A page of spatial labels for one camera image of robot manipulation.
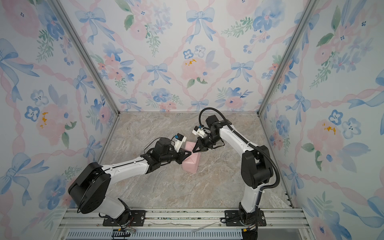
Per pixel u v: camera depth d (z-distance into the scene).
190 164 0.80
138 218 0.75
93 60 0.90
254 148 0.50
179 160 0.74
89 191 0.43
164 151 0.68
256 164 0.49
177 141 0.75
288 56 0.86
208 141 0.74
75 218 0.76
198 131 0.81
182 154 0.74
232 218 0.74
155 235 0.70
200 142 0.75
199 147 0.76
